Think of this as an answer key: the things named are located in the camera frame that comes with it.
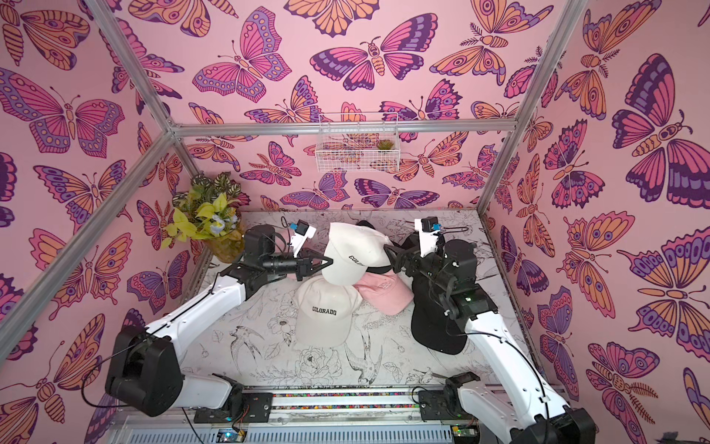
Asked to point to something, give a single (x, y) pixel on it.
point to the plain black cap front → (432, 324)
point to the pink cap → (386, 291)
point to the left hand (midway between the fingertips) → (333, 260)
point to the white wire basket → (348, 142)
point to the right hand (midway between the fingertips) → (403, 239)
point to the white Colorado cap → (324, 312)
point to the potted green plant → (209, 212)
